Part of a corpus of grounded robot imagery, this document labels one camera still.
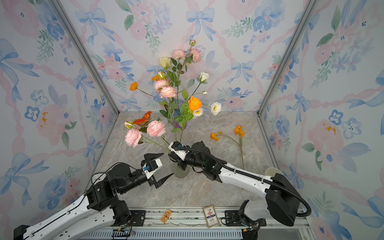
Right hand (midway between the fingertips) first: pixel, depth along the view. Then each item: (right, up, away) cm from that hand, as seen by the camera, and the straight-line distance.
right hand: (170, 152), depth 73 cm
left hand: (0, -3, -9) cm, 9 cm away
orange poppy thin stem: (+44, +9, +34) cm, 56 cm away
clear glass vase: (+3, -14, +15) cm, 20 cm away
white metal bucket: (+53, -11, +5) cm, 54 cm away
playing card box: (+20, -32, +1) cm, 38 cm away
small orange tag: (-2, -32, +2) cm, 32 cm away
